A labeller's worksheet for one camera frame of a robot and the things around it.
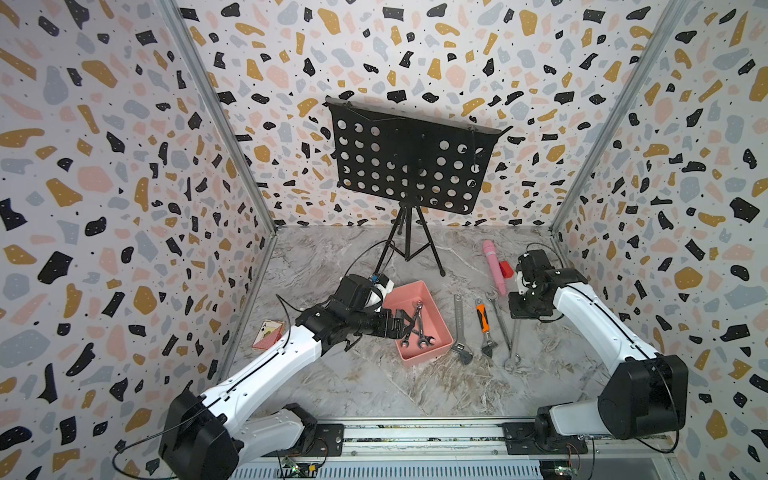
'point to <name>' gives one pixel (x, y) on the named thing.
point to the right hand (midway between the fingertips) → (517, 310)
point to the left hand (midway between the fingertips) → (404, 322)
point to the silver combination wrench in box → (422, 338)
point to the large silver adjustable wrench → (461, 347)
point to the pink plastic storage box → (429, 336)
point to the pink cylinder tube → (491, 251)
